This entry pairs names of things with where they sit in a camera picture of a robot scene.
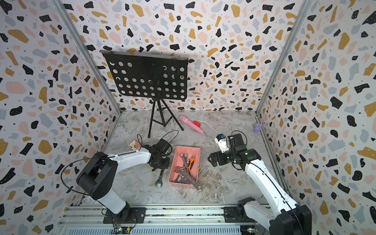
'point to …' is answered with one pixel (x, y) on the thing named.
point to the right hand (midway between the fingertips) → (215, 156)
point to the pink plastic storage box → (176, 160)
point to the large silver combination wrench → (159, 181)
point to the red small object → (197, 123)
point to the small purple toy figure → (257, 129)
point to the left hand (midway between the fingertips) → (167, 165)
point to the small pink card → (134, 145)
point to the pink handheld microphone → (191, 124)
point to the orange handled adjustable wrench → (192, 160)
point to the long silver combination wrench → (188, 173)
